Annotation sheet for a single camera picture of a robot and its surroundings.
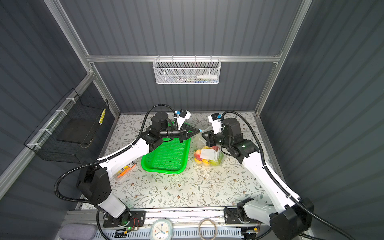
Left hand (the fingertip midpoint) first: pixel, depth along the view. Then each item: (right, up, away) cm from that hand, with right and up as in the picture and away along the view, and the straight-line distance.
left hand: (199, 130), depth 73 cm
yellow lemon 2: (0, -19, +16) cm, 25 cm away
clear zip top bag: (+5, -15, +11) cm, 19 cm away
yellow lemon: (+4, -19, +16) cm, 26 cm away
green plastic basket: (-19, -18, +24) cm, 35 cm away
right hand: (+2, -2, 0) cm, 3 cm away
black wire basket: (-65, -1, +4) cm, 65 cm away
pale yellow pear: (+4, -10, +15) cm, 19 cm away
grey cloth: (-56, -47, -5) cm, 73 cm away
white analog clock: (-18, -46, -4) cm, 49 cm away
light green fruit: (+9, -19, +10) cm, 23 cm away
